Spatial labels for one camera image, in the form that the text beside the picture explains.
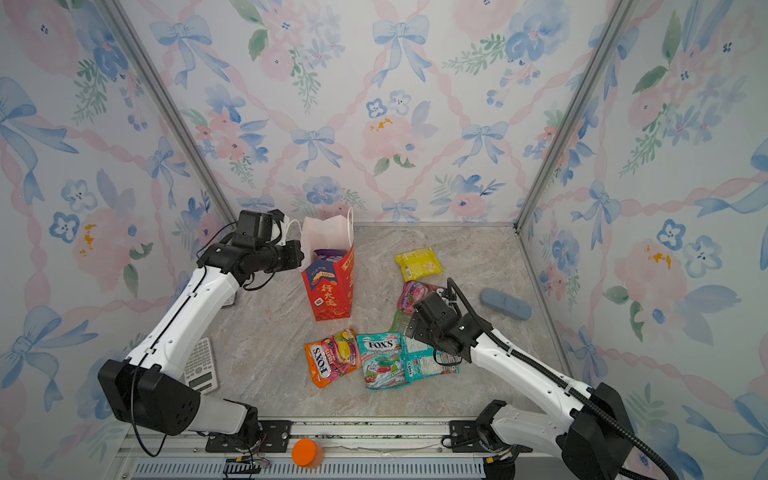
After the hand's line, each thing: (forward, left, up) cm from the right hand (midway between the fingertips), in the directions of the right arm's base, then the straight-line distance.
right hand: (421, 328), depth 81 cm
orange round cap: (-29, +26, 0) cm, 39 cm away
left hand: (+14, +31, +16) cm, 37 cm away
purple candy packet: (+24, +27, +2) cm, 36 cm away
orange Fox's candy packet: (-6, +24, -7) cm, 26 cm away
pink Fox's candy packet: (+16, +2, -8) cm, 18 cm away
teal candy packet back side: (-6, -1, -8) cm, 10 cm away
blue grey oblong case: (+13, -28, -8) cm, 32 cm away
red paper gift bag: (+10, +25, +15) cm, 31 cm away
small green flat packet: (+7, +5, -10) cm, 14 cm away
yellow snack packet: (+28, -1, -7) cm, 28 cm away
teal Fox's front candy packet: (-5, +10, -8) cm, 14 cm away
